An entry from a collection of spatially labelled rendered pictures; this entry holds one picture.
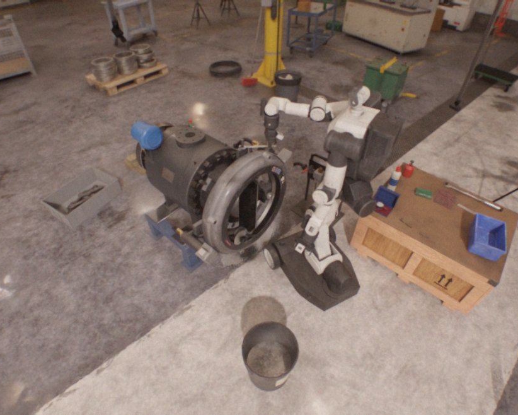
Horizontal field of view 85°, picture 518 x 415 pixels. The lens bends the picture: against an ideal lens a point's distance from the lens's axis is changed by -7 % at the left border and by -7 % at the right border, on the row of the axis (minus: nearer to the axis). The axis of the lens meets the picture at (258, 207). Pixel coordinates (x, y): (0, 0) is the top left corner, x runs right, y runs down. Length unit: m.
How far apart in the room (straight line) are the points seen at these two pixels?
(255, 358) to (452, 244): 1.51
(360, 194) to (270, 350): 1.09
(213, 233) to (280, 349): 0.83
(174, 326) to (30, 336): 1.03
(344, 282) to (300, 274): 0.35
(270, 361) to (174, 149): 1.52
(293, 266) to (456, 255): 1.10
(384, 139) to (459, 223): 1.32
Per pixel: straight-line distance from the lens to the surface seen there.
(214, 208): 1.78
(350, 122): 1.44
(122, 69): 5.88
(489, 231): 2.64
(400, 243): 2.39
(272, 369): 2.00
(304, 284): 2.22
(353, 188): 1.59
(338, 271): 2.09
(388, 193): 2.44
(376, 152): 1.45
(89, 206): 3.20
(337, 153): 1.32
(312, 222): 1.60
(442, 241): 2.38
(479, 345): 2.65
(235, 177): 1.76
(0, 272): 3.25
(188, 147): 2.15
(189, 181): 2.03
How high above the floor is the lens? 2.05
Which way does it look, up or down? 45 degrees down
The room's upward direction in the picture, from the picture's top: straight up
